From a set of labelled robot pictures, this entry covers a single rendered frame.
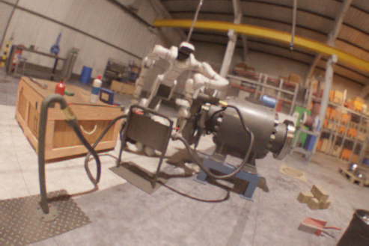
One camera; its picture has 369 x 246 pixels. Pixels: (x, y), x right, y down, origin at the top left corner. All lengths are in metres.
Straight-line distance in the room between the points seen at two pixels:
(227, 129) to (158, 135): 0.71
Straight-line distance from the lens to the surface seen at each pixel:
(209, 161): 1.57
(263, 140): 1.63
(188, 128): 1.63
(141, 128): 1.27
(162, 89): 1.74
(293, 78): 14.02
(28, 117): 1.66
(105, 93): 1.56
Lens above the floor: 0.72
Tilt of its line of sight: 3 degrees down
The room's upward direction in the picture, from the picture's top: 17 degrees clockwise
